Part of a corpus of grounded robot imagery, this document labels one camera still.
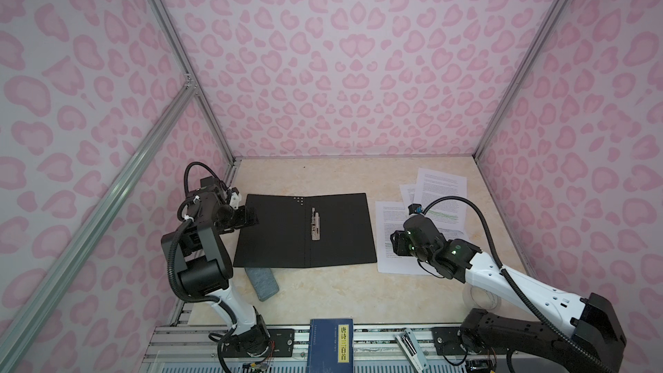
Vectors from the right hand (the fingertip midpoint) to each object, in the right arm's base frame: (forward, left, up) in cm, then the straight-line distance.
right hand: (395, 237), depth 80 cm
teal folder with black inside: (+9, +30, -13) cm, 34 cm away
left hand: (+8, +51, -6) cm, 52 cm away
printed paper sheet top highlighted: (+17, -25, -14) cm, 33 cm away
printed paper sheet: (+26, -11, -14) cm, 32 cm away
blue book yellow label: (-28, +19, -12) cm, 36 cm away
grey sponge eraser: (-11, +41, -10) cm, 44 cm away
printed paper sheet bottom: (+16, -2, -14) cm, 21 cm away
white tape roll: (-15, -24, -10) cm, 30 cm away
